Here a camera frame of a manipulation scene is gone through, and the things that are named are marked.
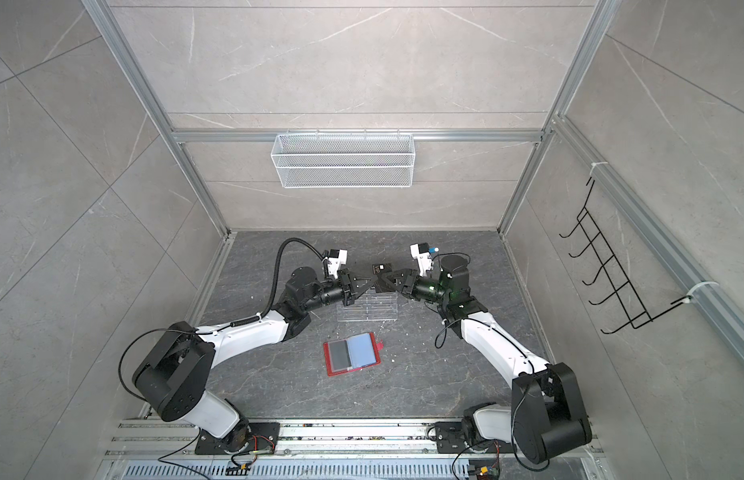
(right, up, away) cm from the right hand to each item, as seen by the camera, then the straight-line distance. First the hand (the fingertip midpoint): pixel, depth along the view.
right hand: (384, 277), depth 77 cm
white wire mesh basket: (-14, +38, +24) cm, 47 cm away
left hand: (-1, +1, -3) cm, 4 cm away
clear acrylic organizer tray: (-3, -11, +21) cm, 24 cm away
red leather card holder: (-9, -24, +11) cm, 28 cm away
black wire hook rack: (+52, -3, -13) cm, 54 cm away
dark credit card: (-2, +2, +1) cm, 3 cm away
